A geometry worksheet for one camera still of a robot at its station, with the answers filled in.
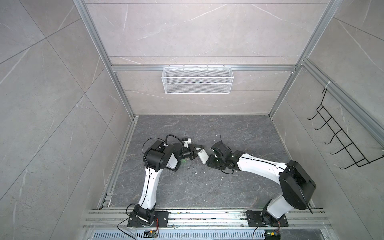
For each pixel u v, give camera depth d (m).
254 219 0.73
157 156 0.60
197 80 1.01
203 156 0.90
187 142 0.96
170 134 0.98
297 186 0.44
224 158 0.66
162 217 0.73
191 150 0.90
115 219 0.75
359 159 0.59
